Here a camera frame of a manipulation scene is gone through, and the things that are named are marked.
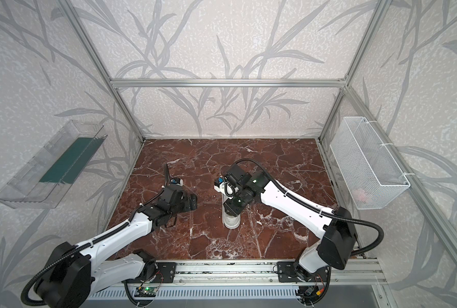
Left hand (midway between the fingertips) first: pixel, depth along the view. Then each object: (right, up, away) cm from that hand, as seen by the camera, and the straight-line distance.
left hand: (192, 193), depth 87 cm
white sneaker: (+17, -10, -8) cm, 22 cm away
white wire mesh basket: (+64, +11, -26) cm, 70 cm away
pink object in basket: (+68, +3, -15) cm, 70 cm away
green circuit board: (-13, -33, -16) cm, 39 cm away
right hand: (+18, -1, -11) cm, 21 cm away
